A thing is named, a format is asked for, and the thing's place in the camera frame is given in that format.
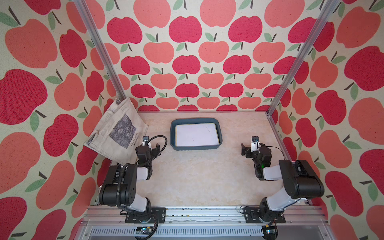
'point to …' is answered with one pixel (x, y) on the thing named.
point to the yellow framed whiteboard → (196, 134)
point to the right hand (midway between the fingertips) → (252, 145)
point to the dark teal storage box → (189, 121)
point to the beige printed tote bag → (120, 133)
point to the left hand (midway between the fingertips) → (150, 145)
